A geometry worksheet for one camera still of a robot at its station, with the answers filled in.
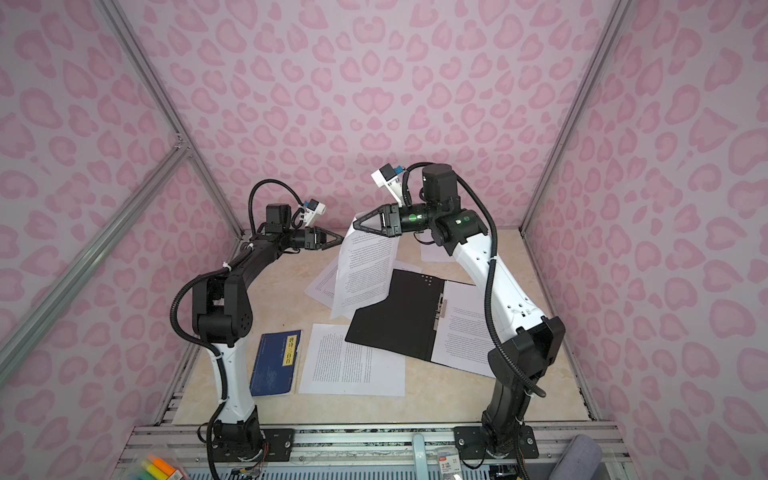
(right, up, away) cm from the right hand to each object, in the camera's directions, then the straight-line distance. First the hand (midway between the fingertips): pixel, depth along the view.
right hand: (361, 226), depth 61 cm
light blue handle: (+12, -50, +9) cm, 53 cm away
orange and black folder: (+10, -27, +35) cm, 46 cm away
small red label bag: (+19, -53, +8) cm, 57 cm away
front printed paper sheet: (-11, -38, +26) cm, 47 cm away
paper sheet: (+27, -31, +30) cm, 51 cm away
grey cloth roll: (+49, -53, +8) cm, 73 cm away
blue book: (-27, -38, +25) cm, 53 cm away
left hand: (-9, -1, +26) cm, 27 cm away
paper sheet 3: (+22, -5, +54) cm, 58 cm away
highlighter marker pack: (-49, -56, +9) cm, 75 cm away
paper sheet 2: (-1, -10, +13) cm, 16 cm away
